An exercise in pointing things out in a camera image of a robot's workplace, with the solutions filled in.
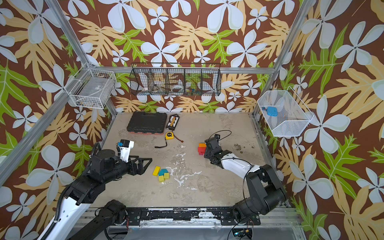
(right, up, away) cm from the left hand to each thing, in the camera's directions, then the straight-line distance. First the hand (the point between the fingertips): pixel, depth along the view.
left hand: (145, 157), depth 68 cm
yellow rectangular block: (+1, -12, +20) cm, 23 cm away
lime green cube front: (+4, -16, +16) cm, 23 cm away
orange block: (+29, +2, +33) cm, 44 cm away
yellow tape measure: (+5, +8, +36) cm, 37 cm away
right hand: (+32, -1, +24) cm, 40 cm away
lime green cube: (+7, -14, +17) cm, 23 cm away
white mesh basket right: (+75, +20, +9) cm, 78 cm away
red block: (+28, -1, +27) cm, 39 cm away
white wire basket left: (-37, +37, +18) cm, 55 cm away
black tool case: (-12, +17, +43) cm, 48 cm away
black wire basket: (+11, +46, +29) cm, 56 cm away
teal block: (+4, -13, +19) cm, 23 cm away
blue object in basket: (+69, +23, +18) cm, 75 cm away
